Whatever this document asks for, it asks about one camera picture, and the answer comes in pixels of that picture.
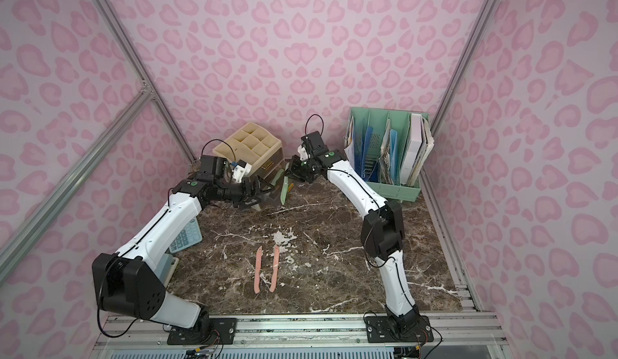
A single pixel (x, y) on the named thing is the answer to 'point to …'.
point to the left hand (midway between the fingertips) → (268, 190)
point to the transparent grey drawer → (273, 200)
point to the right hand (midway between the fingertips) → (282, 173)
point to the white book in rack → (419, 147)
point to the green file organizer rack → (377, 155)
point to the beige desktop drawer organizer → (260, 148)
